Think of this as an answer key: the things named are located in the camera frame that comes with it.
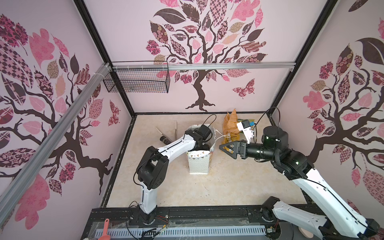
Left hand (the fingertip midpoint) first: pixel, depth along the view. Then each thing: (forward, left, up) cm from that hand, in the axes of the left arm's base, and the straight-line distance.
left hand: (200, 153), depth 90 cm
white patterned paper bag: (-11, +1, +11) cm, 15 cm away
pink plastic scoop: (-41, +45, -5) cm, 61 cm away
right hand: (-12, -8, +29) cm, 33 cm away
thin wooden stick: (+22, +30, -5) cm, 38 cm away
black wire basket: (+41, +41, +27) cm, 64 cm away
